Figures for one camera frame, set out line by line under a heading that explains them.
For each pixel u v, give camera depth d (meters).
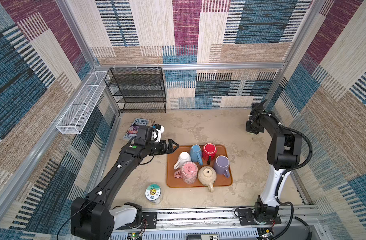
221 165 0.83
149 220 0.73
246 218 0.73
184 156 0.85
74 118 0.71
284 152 0.55
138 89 1.08
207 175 0.78
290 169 0.55
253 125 0.85
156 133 0.64
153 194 0.74
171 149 0.69
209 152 0.87
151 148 0.67
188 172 0.76
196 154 0.87
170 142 0.70
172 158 0.94
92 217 0.38
